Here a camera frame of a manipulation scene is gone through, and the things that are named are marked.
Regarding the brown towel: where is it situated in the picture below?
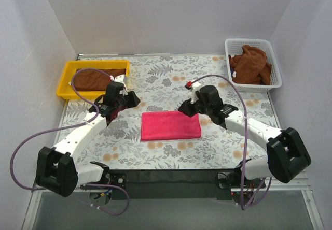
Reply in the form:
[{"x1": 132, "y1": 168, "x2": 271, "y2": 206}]
[
  {"x1": 74, "y1": 69, "x2": 126, "y2": 92},
  {"x1": 228, "y1": 45, "x2": 272, "y2": 85}
]

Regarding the pink towel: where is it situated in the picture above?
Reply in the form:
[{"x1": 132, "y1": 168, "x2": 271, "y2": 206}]
[{"x1": 141, "y1": 111, "x2": 202, "y2": 141}]

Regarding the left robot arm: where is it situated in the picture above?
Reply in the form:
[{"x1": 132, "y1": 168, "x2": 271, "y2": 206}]
[{"x1": 35, "y1": 81, "x2": 141, "y2": 197}]

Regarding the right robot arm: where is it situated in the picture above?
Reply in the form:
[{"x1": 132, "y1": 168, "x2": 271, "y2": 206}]
[{"x1": 178, "y1": 82, "x2": 312, "y2": 183}]

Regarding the floral table mat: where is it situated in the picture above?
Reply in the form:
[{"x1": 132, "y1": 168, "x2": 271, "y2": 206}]
[{"x1": 50, "y1": 55, "x2": 291, "y2": 170}]

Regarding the yellow plastic tray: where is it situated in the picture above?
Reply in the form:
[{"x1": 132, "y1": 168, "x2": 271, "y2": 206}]
[{"x1": 57, "y1": 60, "x2": 130, "y2": 99}]

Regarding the white plastic basket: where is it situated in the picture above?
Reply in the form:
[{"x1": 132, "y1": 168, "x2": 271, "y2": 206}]
[{"x1": 225, "y1": 38, "x2": 282, "y2": 93}]

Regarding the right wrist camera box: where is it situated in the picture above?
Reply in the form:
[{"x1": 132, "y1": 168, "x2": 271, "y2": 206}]
[{"x1": 185, "y1": 81, "x2": 202, "y2": 104}]

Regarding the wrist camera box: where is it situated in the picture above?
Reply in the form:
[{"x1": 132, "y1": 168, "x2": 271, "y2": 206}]
[
  {"x1": 110, "y1": 75, "x2": 128, "y2": 84},
  {"x1": 185, "y1": 81, "x2": 202, "y2": 104}
]

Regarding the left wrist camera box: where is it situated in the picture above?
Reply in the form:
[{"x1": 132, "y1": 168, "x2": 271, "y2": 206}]
[{"x1": 110, "y1": 75, "x2": 128, "y2": 84}]

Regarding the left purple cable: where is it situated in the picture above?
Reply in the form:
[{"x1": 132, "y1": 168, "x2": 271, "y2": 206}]
[{"x1": 9, "y1": 68, "x2": 130, "y2": 217}]

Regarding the purple cable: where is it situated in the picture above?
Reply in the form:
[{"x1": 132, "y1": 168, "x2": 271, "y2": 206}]
[
  {"x1": 186, "y1": 74, "x2": 272, "y2": 210},
  {"x1": 9, "y1": 68, "x2": 130, "y2": 217}
]

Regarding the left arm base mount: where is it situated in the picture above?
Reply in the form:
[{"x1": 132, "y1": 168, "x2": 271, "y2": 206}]
[{"x1": 80, "y1": 172, "x2": 127, "y2": 190}]

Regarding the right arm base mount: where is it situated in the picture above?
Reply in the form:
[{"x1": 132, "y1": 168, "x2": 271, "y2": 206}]
[{"x1": 217, "y1": 171, "x2": 261, "y2": 191}]

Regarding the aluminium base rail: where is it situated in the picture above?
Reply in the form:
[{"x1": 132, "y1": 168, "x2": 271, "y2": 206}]
[{"x1": 23, "y1": 179, "x2": 324, "y2": 229}]

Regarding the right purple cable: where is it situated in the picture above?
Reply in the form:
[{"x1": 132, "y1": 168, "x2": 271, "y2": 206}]
[{"x1": 186, "y1": 74, "x2": 272, "y2": 210}]

